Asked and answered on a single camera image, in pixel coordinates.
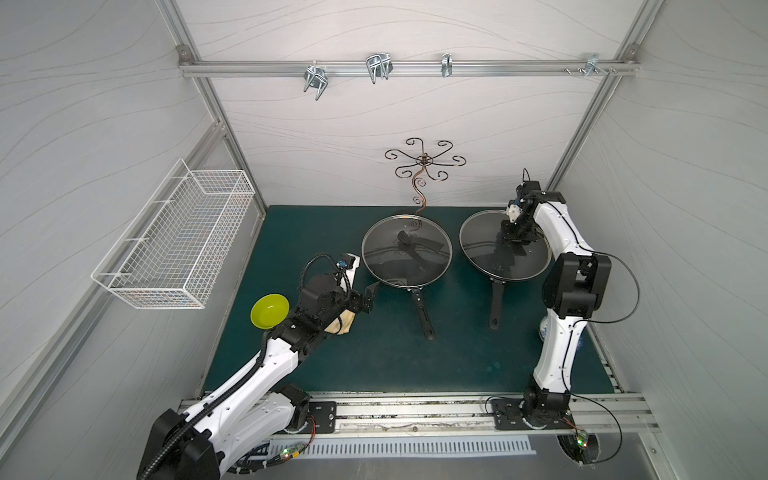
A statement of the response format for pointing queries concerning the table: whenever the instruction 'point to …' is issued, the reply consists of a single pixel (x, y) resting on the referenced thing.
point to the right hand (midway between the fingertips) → (511, 238)
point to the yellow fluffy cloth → (342, 324)
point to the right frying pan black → (497, 293)
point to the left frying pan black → (422, 308)
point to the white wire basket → (173, 252)
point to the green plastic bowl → (269, 311)
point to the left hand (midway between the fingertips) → (364, 278)
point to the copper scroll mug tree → (426, 160)
